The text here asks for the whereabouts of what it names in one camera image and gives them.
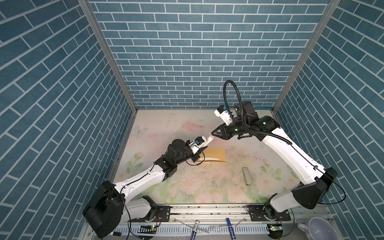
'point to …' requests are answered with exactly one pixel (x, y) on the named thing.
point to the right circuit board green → (275, 231)
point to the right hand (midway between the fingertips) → (212, 130)
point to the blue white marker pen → (195, 230)
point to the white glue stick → (208, 140)
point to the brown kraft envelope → (218, 153)
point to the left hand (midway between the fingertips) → (204, 144)
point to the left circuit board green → (147, 229)
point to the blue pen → (231, 229)
